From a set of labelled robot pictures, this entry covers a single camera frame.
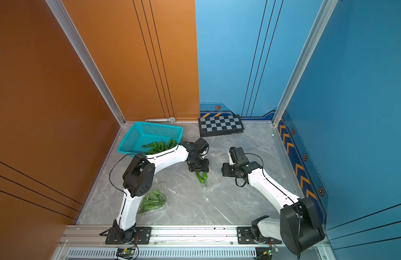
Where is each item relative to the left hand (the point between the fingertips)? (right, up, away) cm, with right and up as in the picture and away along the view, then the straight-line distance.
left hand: (207, 168), depth 92 cm
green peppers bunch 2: (-2, -5, -1) cm, 5 cm away
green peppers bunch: (-31, +12, +12) cm, 36 cm away
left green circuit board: (-37, -34, -20) cm, 54 cm away
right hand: (+10, +1, -6) cm, 11 cm away
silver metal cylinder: (-26, +31, +27) cm, 49 cm away
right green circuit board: (+27, -31, -23) cm, 47 cm away
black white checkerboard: (+9, +26, +22) cm, 36 cm away
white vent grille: (-18, -32, -23) cm, 43 cm away
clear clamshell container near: (-25, -18, -13) cm, 33 cm away
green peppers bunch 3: (-26, -13, -14) cm, 32 cm away
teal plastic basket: (-45, +21, +19) cm, 53 cm away
